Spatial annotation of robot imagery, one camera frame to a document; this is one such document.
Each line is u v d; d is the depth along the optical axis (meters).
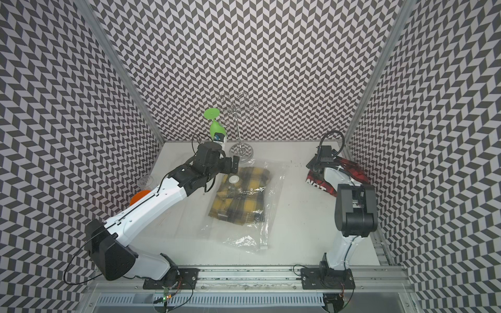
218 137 0.66
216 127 0.93
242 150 1.27
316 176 0.99
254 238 0.79
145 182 0.99
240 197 0.89
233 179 0.96
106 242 0.39
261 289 0.72
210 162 0.58
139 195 0.89
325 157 0.75
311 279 0.72
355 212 0.49
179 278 0.71
